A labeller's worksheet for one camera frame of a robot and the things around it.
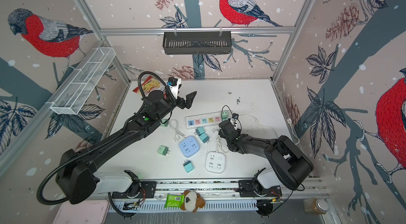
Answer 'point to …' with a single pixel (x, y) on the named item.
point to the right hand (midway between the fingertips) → (225, 129)
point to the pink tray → (88, 212)
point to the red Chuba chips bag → (150, 84)
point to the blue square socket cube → (190, 146)
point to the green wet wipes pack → (175, 201)
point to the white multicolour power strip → (205, 120)
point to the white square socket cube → (215, 161)
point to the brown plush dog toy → (192, 201)
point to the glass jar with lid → (316, 206)
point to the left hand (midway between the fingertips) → (187, 88)
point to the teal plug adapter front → (188, 166)
